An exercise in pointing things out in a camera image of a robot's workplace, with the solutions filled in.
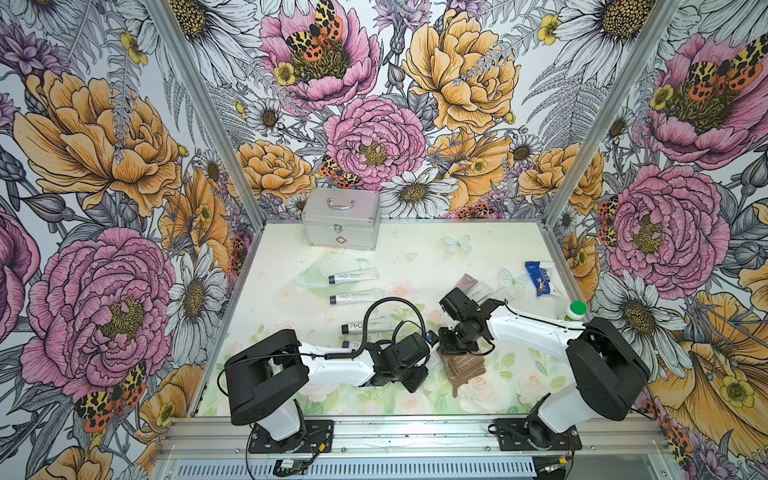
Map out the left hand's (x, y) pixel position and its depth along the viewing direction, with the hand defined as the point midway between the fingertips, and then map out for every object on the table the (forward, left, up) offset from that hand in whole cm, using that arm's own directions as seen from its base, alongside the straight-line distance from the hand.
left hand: (415, 375), depth 84 cm
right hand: (+4, -9, +2) cm, 10 cm away
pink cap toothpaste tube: (+2, -5, +1) cm, 6 cm away
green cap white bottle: (+14, -46, +11) cm, 49 cm away
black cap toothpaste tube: (+27, -23, +1) cm, 35 cm away
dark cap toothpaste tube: (+14, +12, +2) cm, 19 cm away
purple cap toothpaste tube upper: (+24, +17, +3) cm, 29 cm away
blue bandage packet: (+30, -43, +3) cm, 53 cm away
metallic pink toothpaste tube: (+31, -20, -1) cm, 36 cm away
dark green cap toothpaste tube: (+33, +19, +1) cm, 38 cm away
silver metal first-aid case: (+48, +23, +14) cm, 55 cm away
